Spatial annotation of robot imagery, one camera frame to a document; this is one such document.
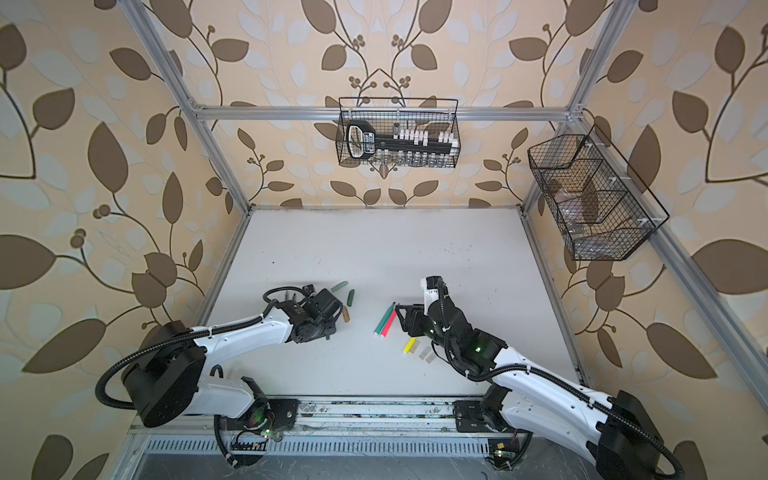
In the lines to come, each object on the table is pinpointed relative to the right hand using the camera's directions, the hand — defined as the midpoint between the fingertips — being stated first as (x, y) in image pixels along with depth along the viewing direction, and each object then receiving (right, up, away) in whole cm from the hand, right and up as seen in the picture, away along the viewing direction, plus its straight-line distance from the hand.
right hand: (403, 309), depth 78 cm
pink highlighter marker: (-4, -7, +13) cm, 15 cm away
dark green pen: (-22, -11, +9) cm, 26 cm away
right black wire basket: (+49, +26, -5) cm, 56 cm away
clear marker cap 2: (+7, -14, +6) cm, 17 cm away
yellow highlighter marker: (+2, -13, +8) cm, 15 cm away
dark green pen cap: (-17, -1, +18) cm, 24 cm away
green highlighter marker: (-6, -7, +13) cm, 16 cm away
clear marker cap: (+4, -13, +8) cm, 16 cm away
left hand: (-23, -7, +10) cm, 26 cm away
